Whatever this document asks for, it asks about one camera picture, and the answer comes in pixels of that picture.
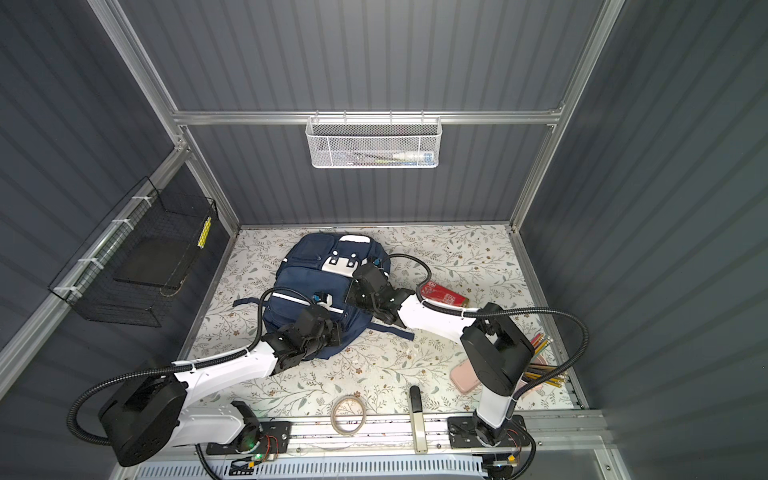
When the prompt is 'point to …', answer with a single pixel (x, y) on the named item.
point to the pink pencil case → (464, 377)
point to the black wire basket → (144, 252)
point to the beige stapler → (416, 408)
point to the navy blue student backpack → (316, 272)
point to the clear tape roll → (334, 409)
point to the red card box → (436, 292)
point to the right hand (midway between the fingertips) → (344, 294)
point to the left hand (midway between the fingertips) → (344, 324)
